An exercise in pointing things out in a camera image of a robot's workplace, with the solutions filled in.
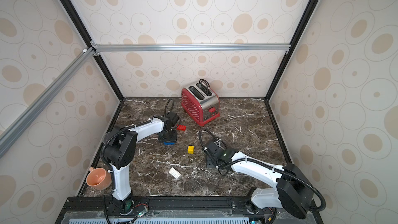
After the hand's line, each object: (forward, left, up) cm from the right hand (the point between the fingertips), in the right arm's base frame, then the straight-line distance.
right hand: (215, 160), depth 84 cm
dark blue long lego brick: (+10, +28, -1) cm, 30 cm away
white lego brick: (-7, +22, -3) cm, 23 cm away
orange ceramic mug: (-12, +61, -1) cm, 62 cm away
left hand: (+13, +25, -2) cm, 28 cm away
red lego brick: (+21, +22, -1) cm, 31 cm away
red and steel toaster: (+29, +9, +14) cm, 34 cm away
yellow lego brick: (+6, +14, -1) cm, 15 cm away
